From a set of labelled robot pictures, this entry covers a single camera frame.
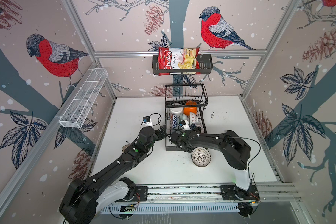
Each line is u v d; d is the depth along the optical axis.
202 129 0.89
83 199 0.39
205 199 0.73
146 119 0.69
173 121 0.93
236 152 0.49
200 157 0.84
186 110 1.03
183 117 0.93
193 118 0.93
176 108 1.01
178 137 0.73
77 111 0.72
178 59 0.88
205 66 0.93
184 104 1.02
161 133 0.73
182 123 0.80
